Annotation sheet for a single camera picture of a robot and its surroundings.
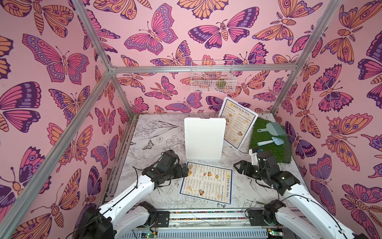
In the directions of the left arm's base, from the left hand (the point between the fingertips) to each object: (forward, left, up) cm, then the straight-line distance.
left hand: (183, 170), depth 82 cm
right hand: (0, -30, +4) cm, 30 cm away
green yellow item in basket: (+45, -23, +25) cm, 57 cm away
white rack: (+15, -12, +9) cm, 22 cm away
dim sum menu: (+25, -33, +13) cm, 43 cm away
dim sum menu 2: (-4, -14, -8) cm, 16 cm away
